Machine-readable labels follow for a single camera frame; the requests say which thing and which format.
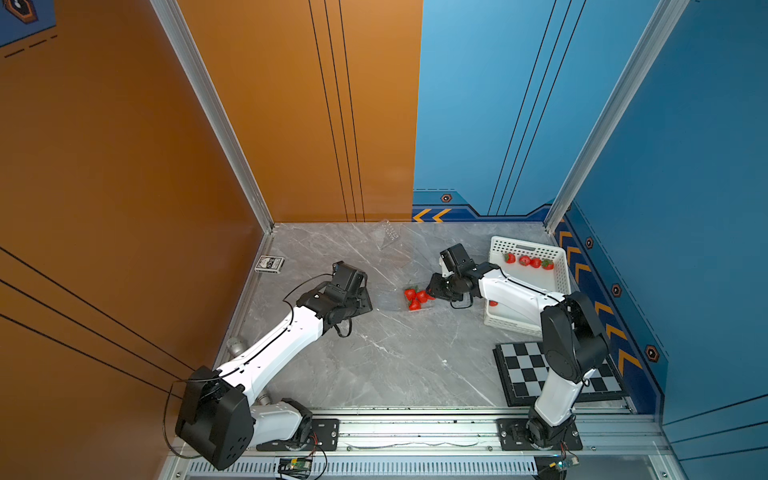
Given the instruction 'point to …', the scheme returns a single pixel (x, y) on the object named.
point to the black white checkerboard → (523, 369)
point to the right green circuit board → (564, 464)
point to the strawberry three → (536, 263)
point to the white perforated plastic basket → (557, 282)
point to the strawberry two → (524, 260)
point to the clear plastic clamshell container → (425, 304)
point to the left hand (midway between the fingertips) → (365, 296)
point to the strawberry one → (510, 258)
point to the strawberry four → (548, 264)
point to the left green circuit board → (304, 464)
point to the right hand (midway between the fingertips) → (430, 290)
